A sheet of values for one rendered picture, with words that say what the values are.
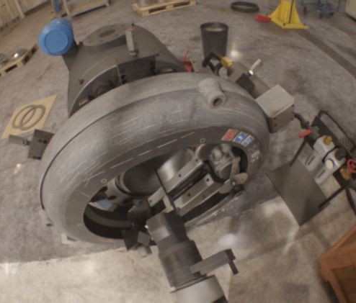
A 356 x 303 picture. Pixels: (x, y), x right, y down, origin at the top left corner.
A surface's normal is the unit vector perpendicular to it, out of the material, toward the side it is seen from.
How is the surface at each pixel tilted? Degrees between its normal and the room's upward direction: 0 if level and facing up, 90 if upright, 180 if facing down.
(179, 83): 12
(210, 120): 75
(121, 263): 0
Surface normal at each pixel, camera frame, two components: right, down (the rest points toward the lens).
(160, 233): -0.33, -0.08
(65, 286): -0.11, -0.57
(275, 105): -0.45, -0.39
